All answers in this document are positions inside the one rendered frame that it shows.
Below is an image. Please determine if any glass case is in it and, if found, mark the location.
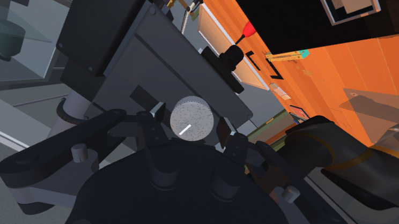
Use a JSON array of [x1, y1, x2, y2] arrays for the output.
[[0, 0, 74, 84]]

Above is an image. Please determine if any small clear orange box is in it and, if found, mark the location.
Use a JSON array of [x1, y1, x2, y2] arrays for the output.
[[269, 82, 292, 101]]

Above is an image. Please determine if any tan wooden board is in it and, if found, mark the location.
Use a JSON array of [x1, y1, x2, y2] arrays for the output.
[[197, 3, 271, 92]]

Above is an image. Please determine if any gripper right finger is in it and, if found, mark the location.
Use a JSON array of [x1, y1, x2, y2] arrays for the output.
[[216, 116, 346, 224]]

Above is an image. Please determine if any dark teal cylinder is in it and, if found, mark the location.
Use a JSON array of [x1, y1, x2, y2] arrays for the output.
[[0, 18, 26, 62]]

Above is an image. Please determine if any black clamp knob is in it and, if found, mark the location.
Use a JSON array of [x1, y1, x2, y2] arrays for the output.
[[201, 44, 246, 95]]

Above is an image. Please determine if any red handled screwdriver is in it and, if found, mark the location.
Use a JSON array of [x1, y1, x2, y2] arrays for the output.
[[234, 21, 258, 46]]

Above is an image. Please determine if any white column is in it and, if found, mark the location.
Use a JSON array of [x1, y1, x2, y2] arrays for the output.
[[47, 90, 94, 139]]

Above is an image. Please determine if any green rail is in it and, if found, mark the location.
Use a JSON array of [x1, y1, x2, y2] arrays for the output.
[[247, 109, 295, 150]]

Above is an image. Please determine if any black toothed ring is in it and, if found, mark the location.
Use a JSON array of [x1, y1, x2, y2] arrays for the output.
[[56, 98, 90, 126]]

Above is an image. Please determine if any grey knurled knob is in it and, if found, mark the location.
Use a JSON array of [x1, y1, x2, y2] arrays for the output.
[[169, 95, 215, 142]]

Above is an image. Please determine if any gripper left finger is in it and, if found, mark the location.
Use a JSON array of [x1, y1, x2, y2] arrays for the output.
[[0, 102, 169, 189]]

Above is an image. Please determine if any white framed picture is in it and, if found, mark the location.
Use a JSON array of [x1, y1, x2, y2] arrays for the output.
[[320, 0, 382, 26]]

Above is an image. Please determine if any grey slide duplicator body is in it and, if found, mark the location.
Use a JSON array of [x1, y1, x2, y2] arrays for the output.
[[84, 0, 254, 150]]

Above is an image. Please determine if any black and white probe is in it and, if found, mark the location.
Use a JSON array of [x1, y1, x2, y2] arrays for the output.
[[186, 0, 204, 13]]

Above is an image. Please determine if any yellow ruler with teal end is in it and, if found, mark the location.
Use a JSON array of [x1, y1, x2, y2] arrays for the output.
[[264, 49, 310, 62]]

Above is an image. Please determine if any black camera head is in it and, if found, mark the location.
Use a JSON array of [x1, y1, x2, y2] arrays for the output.
[[56, 0, 147, 101]]

